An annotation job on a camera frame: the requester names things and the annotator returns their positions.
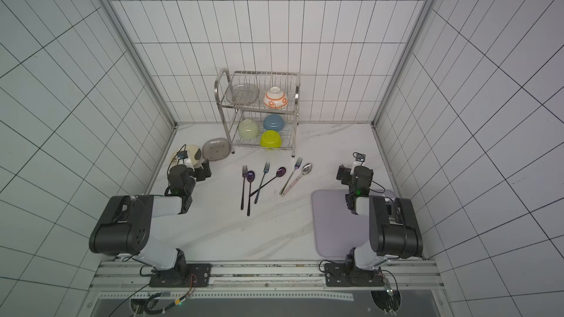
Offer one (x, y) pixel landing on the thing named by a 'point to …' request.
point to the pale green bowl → (248, 129)
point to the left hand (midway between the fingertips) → (197, 164)
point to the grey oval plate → (216, 149)
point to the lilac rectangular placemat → (338, 229)
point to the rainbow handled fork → (296, 166)
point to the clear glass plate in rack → (241, 95)
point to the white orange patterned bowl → (275, 98)
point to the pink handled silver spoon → (305, 169)
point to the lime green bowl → (270, 139)
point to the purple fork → (244, 175)
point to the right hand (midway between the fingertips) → (347, 163)
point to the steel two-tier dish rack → (231, 116)
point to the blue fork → (265, 171)
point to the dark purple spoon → (280, 172)
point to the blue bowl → (273, 122)
